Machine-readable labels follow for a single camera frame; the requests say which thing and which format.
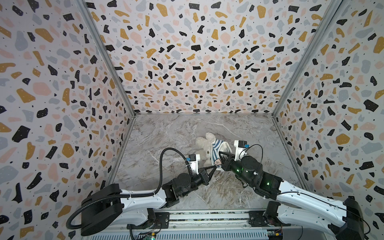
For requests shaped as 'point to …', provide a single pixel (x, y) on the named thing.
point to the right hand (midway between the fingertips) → (218, 151)
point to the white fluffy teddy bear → (204, 146)
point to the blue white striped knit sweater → (218, 146)
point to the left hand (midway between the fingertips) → (220, 167)
